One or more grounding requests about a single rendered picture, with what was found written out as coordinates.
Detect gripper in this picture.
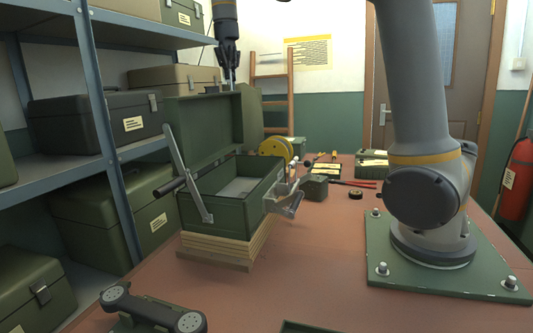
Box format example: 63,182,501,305
212,5,242,91

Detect olive green upright case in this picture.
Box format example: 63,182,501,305
221,82,266,153

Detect green case with latches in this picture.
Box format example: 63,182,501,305
159,0,206,35

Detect tan case with grey latches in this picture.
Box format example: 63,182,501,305
126,62,223,99

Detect green transit case lid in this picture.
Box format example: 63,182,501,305
162,90,245,176

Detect grey lid stay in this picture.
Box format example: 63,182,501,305
161,122,215,225

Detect grey latch lever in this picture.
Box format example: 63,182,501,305
262,172,313,221

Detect green transit case body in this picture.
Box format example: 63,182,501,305
175,154,289,243

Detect small green radio module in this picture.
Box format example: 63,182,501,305
299,173,330,203

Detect dark grey labelled case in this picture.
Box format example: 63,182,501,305
26,89,166,157

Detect large green labelled case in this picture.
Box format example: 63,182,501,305
46,161,183,278

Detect green tray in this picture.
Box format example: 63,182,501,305
278,319,347,333

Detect green case with grey latch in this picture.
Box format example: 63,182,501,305
0,243,80,333

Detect wooden ladder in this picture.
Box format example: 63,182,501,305
248,46,295,138

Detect green box with label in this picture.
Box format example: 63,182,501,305
287,136,307,162

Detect blue grey shelf unit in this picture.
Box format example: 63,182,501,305
0,0,220,288

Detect green labelled device box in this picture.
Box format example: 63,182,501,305
355,148,389,161
353,157,391,181

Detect wooden slat pallet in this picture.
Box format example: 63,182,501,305
175,211,280,274

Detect black telephone handset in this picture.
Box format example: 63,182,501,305
98,280,209,333

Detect red fire extinguisher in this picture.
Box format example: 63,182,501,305
497,136,533,222

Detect yellow wall poster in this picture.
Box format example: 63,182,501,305
282,33,334,72

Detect yellow cable reel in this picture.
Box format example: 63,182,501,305
257,135,295,166

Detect grey wire latch hook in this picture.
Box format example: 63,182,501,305
286,155,302,196

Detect black case carry handle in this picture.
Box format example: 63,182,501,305
152,175,188,200

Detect red handled pliers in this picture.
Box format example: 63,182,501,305
328,178,378,191

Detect green base plate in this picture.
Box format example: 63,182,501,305
364,207,533,307

